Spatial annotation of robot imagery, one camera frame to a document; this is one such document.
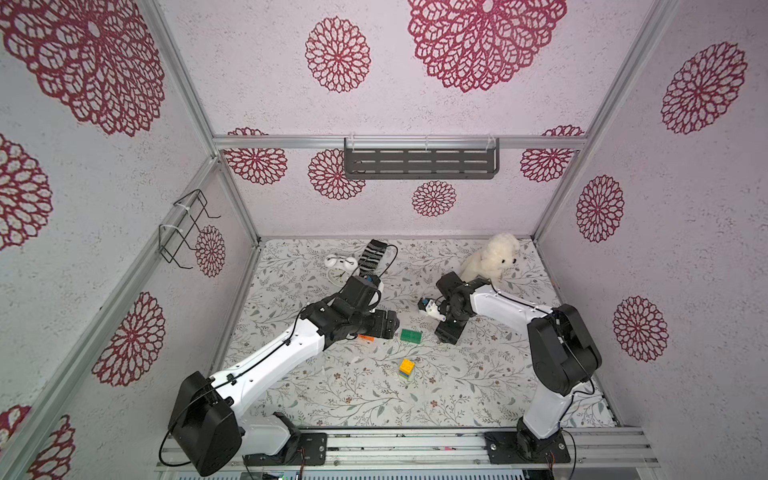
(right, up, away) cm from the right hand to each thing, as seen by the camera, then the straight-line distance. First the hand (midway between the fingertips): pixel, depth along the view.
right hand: (446, 325), depth 93 cm
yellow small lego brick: (-13, -9, -11) cm, 20 cm away
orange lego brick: (-23, +2, -25) cm, 35 cm away
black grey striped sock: (-24, +22, +21) cm, 39 cm away
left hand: (-20, +3, -14) cm, 24 cm away
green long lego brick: (-11, -3, -1) cm, 12 cm away
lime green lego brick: (-14, -13, -9) cm, 21 cm away
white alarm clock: (-34, +17, +7) cm, 39 cm away
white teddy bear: (+16, +22, -1) cm, 27 cm away
